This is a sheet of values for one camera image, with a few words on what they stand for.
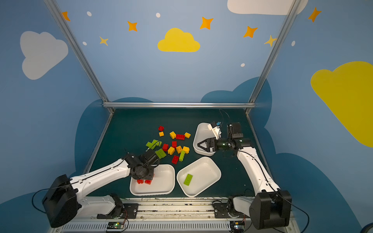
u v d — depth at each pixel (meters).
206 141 0.68
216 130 0.71
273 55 0.87
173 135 1.04
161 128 1.08
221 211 0.74
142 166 0.60
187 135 1.05
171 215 0.73
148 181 0.82
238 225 0.72
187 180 0.84
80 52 0.86
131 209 0.75
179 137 1.04
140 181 0.82
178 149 0.96
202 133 1.09
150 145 1.01
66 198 0.39
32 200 0.42
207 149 0.68
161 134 1.06
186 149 0.97
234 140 0.57
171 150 0.95
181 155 0.93
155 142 1.01
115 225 0.71
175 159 0.92
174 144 0.97
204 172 0.88
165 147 0.96
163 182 0.83
